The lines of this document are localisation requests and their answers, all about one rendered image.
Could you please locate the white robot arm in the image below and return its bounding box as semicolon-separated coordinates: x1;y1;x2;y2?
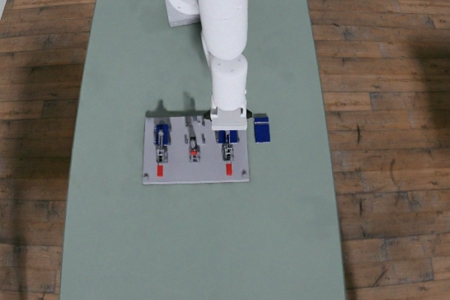
169;0;248;130

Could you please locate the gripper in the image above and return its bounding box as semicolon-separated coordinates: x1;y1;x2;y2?
204;95;252;121

